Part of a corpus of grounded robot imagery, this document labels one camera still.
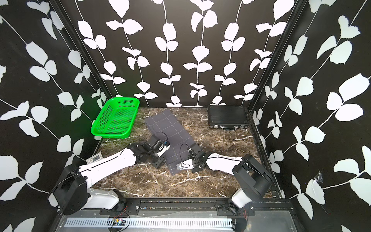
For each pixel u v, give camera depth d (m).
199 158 0.69
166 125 1.11
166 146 0.78
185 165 0.76
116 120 1.11
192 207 0.75
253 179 0.45
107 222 0.72
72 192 0.41
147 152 0.62
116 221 0.70
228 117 1.50
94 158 0.90
